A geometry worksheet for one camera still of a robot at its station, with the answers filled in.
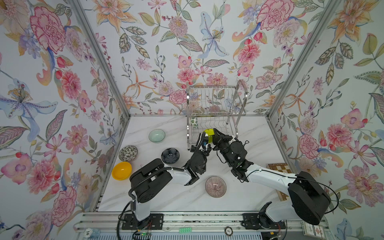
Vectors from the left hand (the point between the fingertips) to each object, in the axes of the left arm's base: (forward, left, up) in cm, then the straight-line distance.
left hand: (203, 134), depth 81 cm
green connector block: (-41, +10, -21) cm, 47 cm away
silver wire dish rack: (+42, -13, -18) cm, 47 cm away
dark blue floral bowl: (-1, +20, -20) cm, 29 cm away
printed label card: (-42, -52, -21) cm, 70 cm away
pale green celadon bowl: (+15, +30, -19) cm, 39 cm away
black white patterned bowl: (+2, +48, -22) cm, 53 cm away
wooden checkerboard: (-10, -49, -20) cm, 54 cm away
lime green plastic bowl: (-2, -3, +4) cm, 6 cm away
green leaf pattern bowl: (+18, +5, -9) cm, 21 cm away
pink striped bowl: (-21, -7, -21) cm, 30 cm away
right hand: (0, -4, +6) cm, 7 cm away
